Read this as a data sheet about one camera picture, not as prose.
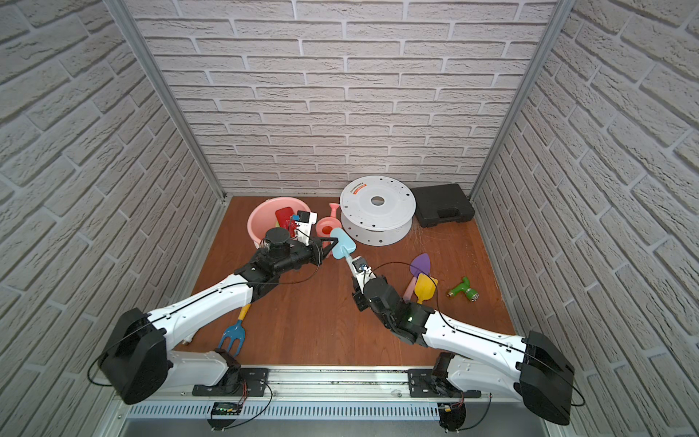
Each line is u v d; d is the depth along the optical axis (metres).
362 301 0.68
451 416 0.70
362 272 0.64
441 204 1.10
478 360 0.47
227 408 0.71
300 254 0.67
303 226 0.69
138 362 0.41
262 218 0.93
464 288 0.90
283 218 0.98
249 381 0.73
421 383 0.73
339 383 0.76
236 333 0.83
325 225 0.96
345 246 0.77
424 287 0.91
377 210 1.01
